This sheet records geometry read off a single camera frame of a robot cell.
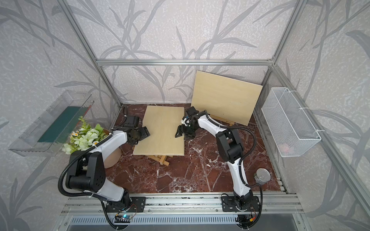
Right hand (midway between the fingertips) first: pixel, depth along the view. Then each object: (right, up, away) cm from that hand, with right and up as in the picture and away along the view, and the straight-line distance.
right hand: (178, 136), depth 92 cm
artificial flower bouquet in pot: (-38, +4, -28) cm, 48 cm away
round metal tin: (+47, -20, -15) cm, 53 cm away
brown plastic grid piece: (+52, +5, +12) cm, 54 cm away
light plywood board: (+32, +24, 0) cm, 40 cm away
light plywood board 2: (-13, +8, +10) cm, 18 cm away
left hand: (-21, +1, 0) cm, 21 cm away
